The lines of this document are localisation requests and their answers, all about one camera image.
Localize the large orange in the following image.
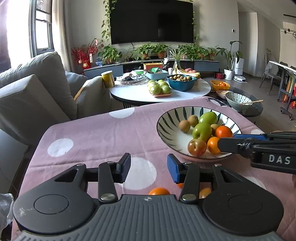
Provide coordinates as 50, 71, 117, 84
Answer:
215, 126, 233, 138

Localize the small orange tangerine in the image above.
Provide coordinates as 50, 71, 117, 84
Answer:
207, 137, 221, 155

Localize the red apple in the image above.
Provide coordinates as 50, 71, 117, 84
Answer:
187, 139, 207, 157

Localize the small orange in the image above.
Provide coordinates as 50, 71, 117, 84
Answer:
149, 187, 170, 195

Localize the green apple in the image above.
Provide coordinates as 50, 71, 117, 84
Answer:
199, 111, 218, 125
192, 123, 212, 142

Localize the brown kiwi fruit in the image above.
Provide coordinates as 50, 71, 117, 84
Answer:
179, 120, 191, 133

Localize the dark round side table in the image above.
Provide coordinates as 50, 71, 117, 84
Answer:
207, 81, 263, 118

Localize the small striped bowl with spoon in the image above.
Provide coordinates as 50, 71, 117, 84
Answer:
225, 92, 263, 113

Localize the pink polka dot tablecloth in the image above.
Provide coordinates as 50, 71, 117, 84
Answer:
19, 97, 295, 240

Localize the blue striped white bowl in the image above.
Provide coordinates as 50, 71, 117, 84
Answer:
157, 106, 242, 162

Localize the yellow basket of oranges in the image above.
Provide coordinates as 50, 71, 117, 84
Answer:
211, 80, 230, 91

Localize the tall potted plant white pot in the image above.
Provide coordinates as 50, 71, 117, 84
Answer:
216, 41, 243, 80

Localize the white round coffee table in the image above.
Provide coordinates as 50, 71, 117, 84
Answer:
109, 79, 211, 106

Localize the grey tv cabinet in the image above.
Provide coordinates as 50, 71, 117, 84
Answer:
83, 59, 220, 79

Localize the blue bowl of kiwis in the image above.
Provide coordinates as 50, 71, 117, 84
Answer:
166, 74, 197, 92

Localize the plate of green apples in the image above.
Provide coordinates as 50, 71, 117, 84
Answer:
147, 79, 171, 97

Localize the yellow tin can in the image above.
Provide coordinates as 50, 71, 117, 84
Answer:
101, 70, 115, 88

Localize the banana bunch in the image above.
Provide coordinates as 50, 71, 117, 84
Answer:
172, 62, 201, 79

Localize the grey sofa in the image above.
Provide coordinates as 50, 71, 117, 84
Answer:
1, 52, 111, 146

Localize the red flower decoration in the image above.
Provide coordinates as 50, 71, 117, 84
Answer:
71, 38, 104, 70

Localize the black wall television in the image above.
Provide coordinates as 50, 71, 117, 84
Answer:
110, 0, 194, 44

